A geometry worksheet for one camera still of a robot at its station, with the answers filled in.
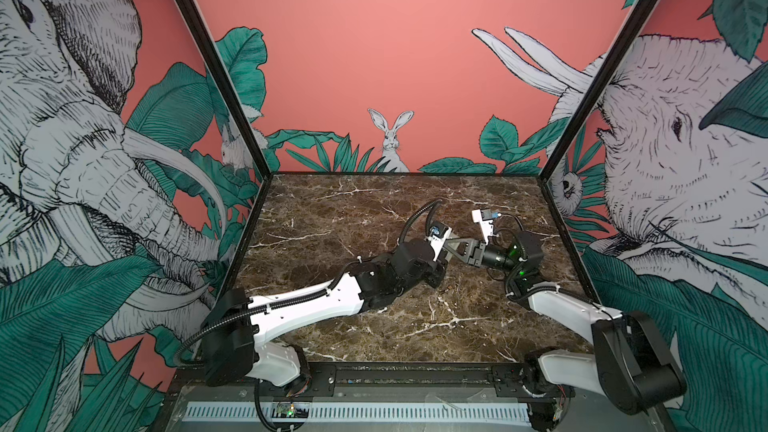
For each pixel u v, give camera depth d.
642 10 0.76
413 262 0.53
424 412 0.70
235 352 0.48
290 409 0.70
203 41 0.82
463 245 0.72
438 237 0.61
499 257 0.70
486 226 0.73
